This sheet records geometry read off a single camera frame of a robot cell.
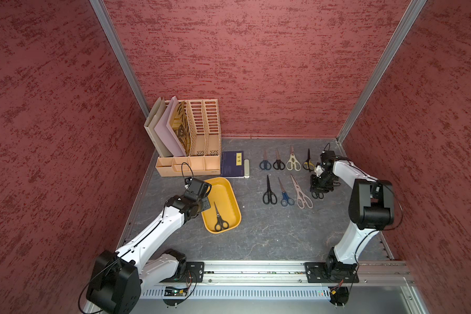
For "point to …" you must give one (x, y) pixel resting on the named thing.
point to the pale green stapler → (246, 169)
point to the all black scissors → (269, 197)
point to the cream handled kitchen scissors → (293, 163)
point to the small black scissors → (316, 195)
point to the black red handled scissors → (279, 164)
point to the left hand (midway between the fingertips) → (201, 206)
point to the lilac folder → (166, 133)
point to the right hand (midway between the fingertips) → (314, 191)
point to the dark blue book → (232, 163)
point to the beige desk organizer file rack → (205, 158)
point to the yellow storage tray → (224, 210)
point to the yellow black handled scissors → (308, 164)
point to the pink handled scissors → (301, 198)
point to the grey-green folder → (150, 125)
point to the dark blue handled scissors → (265, 164)
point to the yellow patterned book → (180, 126)
